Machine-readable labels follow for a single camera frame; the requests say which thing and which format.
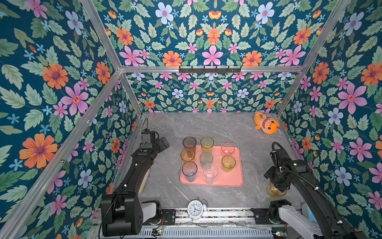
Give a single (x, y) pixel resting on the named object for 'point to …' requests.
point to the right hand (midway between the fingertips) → (272, 178)
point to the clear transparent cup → (210, 172)
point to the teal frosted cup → (205, 158)
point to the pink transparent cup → (228, 148)
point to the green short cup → (228, 163)
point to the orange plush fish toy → (268, 126)
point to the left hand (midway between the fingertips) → (162, 142)
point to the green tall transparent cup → (207, 143)
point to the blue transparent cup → (189, 170)
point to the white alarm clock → (196, 207)
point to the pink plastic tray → (235, 179)
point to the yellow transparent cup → (187, 154)
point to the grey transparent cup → (189, 142)
